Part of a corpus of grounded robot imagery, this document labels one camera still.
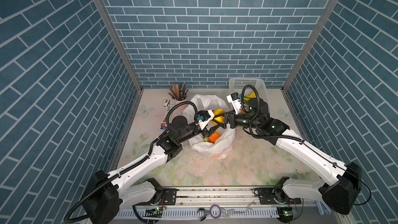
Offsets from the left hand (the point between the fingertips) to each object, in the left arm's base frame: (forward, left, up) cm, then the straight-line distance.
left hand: (217, 117), depth 68 cm
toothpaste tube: (+30, +31, -29) cm, 51 cm away
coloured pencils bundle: (+31, +22, -16) cm, 41 cm away
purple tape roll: (-30, 0, -30) cm, 42 cm away
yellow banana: (+38, -31, -27) cm, 56 cm away
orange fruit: (+3, 0, -24) cm, 25 cm away
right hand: (+1, +1, 0) cm, 2 cm away
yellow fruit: (0, +1, +4) cm, 4 cm away
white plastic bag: (-4, -5, -15) cm, 16 cm away
